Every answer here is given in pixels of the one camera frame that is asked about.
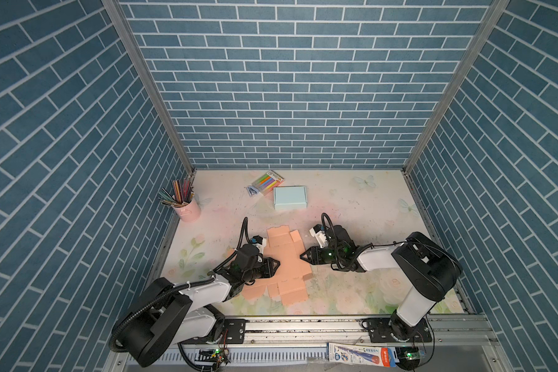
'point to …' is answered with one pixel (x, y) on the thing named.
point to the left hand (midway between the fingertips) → (279, 265)
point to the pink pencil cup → (191, 211)
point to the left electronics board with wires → (218, 356)
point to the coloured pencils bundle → (182, 193)
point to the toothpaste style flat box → (382, 356)
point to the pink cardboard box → (287, 281)
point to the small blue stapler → (252, 190)
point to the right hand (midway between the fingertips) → (300, 255)
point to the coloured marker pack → (267, 181)
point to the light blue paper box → (290, 198)
